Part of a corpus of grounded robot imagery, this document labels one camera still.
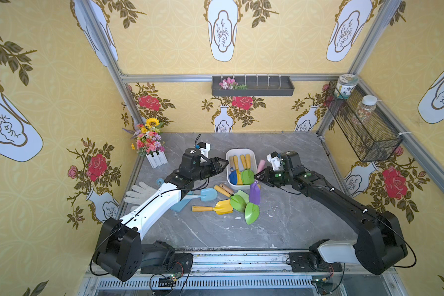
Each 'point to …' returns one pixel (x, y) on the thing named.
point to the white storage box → (242, 168)
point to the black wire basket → (369, 129)
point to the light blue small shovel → (207, 194)
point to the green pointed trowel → (251, 213)
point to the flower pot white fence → (148, 142)
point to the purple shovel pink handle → (254, 192)
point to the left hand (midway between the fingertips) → (220, 161)
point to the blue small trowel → (233, 174)
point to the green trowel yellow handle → (247, 174)
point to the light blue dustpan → (180, 205)
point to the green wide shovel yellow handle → (237, 201)
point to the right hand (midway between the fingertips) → (258, 174)
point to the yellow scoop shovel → (222, 207)
